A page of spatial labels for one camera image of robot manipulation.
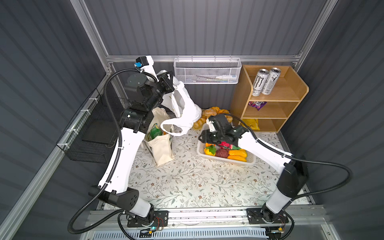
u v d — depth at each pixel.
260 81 0.78
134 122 0.43
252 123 1.09
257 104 0.99
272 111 0.99
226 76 0.90
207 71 1.12
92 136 0.75
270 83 0.81
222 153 0.91
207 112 1.11
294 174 0.44
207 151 0.91
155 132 1.01
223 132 0.62
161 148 0.86
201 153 0.87
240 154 0.91
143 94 0.43
